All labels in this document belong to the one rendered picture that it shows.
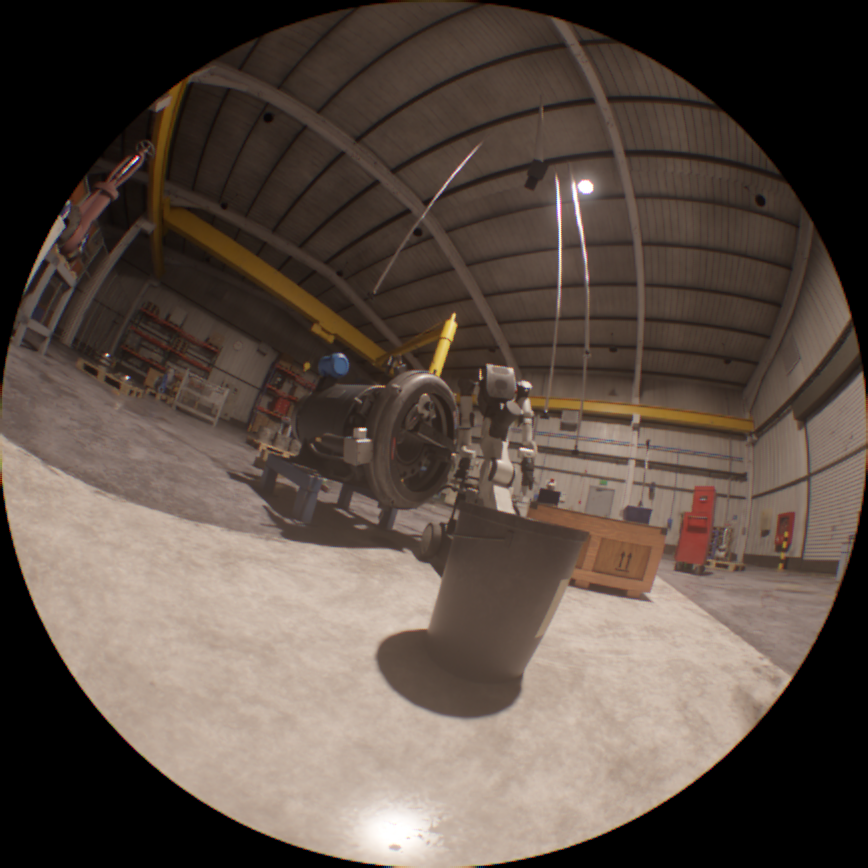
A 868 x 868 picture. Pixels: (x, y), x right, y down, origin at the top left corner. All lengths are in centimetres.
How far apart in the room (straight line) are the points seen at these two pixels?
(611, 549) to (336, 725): 170
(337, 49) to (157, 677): 899
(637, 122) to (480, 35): 385
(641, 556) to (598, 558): 30
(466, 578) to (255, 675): 42
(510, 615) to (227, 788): 51
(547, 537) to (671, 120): 864
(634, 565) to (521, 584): 145
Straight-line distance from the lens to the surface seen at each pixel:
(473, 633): 55
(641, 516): 204
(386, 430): 114
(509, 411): 158
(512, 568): 50
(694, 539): 440
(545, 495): 201
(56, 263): 378
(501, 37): 790
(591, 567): 183
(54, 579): 63
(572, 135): 826
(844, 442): 947
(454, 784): 44
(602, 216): 905
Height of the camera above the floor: 37
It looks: 12 degrees up
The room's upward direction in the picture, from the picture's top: 17 degrees clockwise
